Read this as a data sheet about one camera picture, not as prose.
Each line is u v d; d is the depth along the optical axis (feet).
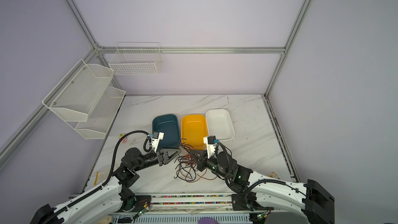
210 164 2.06
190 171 2.75
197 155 2.26
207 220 2.30
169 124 3.33
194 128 3.25
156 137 2.18
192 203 2.45
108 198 1.75
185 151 2.46
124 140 2.17
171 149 2.17
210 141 2.07
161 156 2.06
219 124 3.33
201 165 2.02
